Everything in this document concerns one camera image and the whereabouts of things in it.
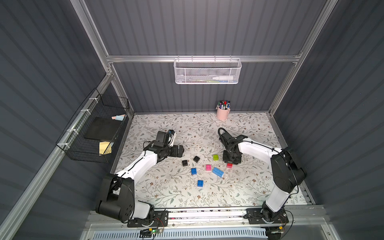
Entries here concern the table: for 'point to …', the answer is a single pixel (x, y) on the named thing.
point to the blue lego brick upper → (193, 171)
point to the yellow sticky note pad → (105, 147)
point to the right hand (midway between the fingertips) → (227, 163)
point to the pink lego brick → (208, 167)
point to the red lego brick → (229, 165)
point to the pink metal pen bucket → (222, 114)
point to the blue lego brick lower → (200, 183)
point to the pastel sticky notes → (119, 117)
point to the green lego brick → (215, 157)
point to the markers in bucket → (223, 105)
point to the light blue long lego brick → (218, 172)
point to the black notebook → (103, 128)
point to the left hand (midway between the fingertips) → (178, 149)
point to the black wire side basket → (72, 142)
